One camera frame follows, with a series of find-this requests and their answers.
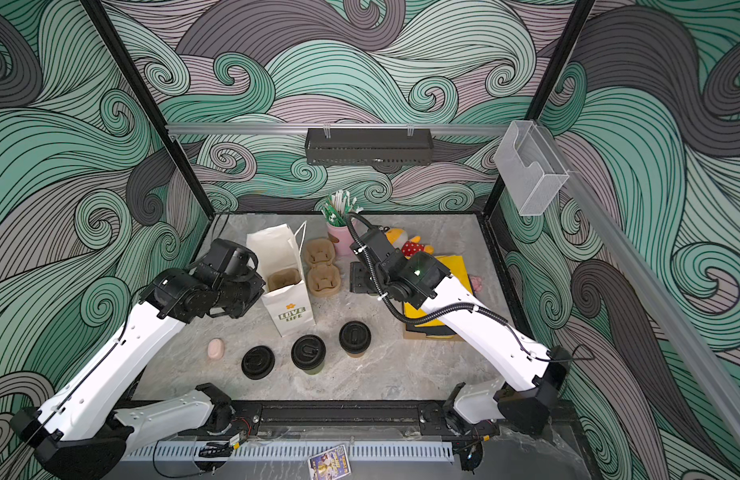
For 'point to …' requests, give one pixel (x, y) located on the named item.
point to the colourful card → (330, 465)
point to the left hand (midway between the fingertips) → (270, 284)
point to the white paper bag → (279, 246)
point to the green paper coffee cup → (315, 371)
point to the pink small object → (216, 348)
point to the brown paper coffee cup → (356, 355)
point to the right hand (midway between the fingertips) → (359, 277)
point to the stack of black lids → (258, 362)
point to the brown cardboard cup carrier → (323, 275)
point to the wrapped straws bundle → (338, 206)
